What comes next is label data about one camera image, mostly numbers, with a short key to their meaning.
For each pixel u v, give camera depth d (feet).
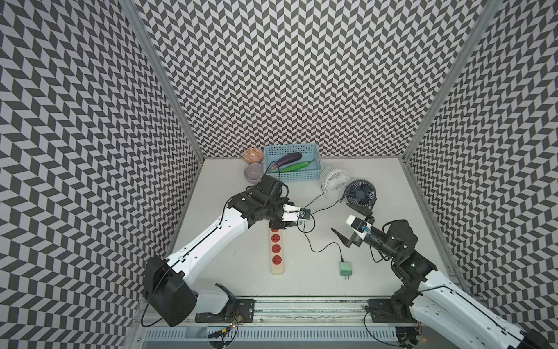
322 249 2.83
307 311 2.45
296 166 3.57
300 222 2.46
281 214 2.14
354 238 2.10
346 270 2.66
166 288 1.25
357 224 1.86
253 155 3.92
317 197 3.26
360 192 3.07
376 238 2.03
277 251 2.76
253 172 3.57
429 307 1.93
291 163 3.58
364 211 2.15
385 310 2.37
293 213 2.04
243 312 2.35
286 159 3.67
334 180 3.16
